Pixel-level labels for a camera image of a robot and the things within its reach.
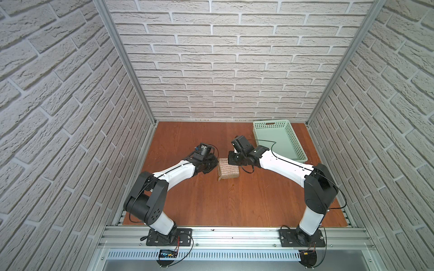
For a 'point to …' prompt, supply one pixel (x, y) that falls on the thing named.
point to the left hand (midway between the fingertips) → (218, 157)
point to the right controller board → (308, 258)
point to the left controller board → (166, 253)
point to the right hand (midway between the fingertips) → (223, 162)
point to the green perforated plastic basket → (280, 136)
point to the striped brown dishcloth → (226, 170)
